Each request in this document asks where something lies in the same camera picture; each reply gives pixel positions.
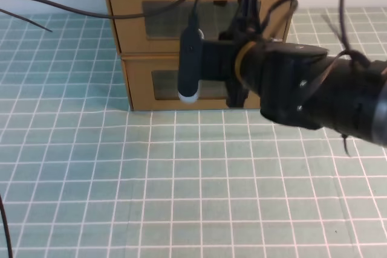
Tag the cyan checkered tablecloth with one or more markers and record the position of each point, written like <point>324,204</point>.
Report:
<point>83,176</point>

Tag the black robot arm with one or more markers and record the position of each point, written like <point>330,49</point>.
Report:
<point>298,85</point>

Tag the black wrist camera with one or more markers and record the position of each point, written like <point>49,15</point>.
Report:
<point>189,70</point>

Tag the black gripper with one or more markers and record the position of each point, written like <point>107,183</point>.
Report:
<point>219,56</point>

